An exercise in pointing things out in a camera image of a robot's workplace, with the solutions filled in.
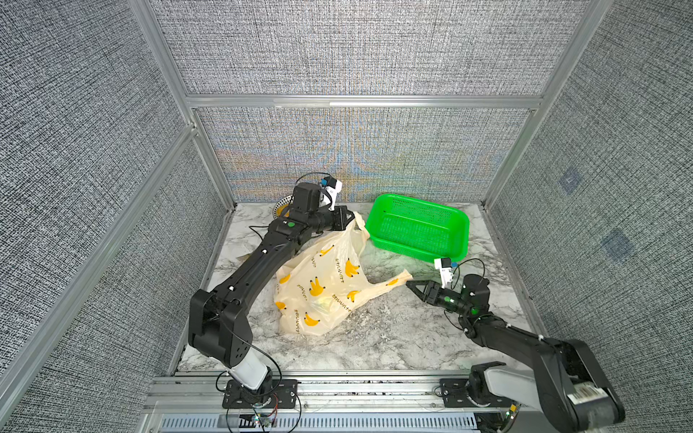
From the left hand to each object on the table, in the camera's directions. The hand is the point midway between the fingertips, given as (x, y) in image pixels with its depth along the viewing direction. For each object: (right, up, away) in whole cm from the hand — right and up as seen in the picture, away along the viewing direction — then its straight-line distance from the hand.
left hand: (360, 212), depth 78 cm
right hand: (+15, -20, +4) cm, 26 cm away
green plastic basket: (+26, -5, +32) cm, 42 cm away
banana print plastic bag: (-9, -20, +2) cm, 22 cm away
